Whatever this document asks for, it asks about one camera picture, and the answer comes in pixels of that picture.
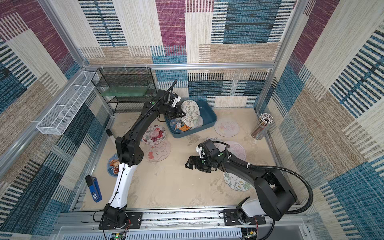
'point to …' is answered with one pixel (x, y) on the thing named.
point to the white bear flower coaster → (199, 123)
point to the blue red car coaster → (113, 164)
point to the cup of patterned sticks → (262, 126)
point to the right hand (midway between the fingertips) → (193, 169)
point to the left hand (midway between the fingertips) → (187, 114)
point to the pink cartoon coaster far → (226, 127)
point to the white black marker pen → (109, 132)
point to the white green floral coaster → (236, 183)
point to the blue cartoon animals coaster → (177, 125)
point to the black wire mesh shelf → (125, 88)
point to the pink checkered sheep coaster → (157, 152)
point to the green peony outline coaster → (191, 109)
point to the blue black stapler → (92, 183)
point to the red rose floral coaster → (154, 135)
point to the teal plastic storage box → (208, 112)
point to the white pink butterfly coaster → (214, 139)
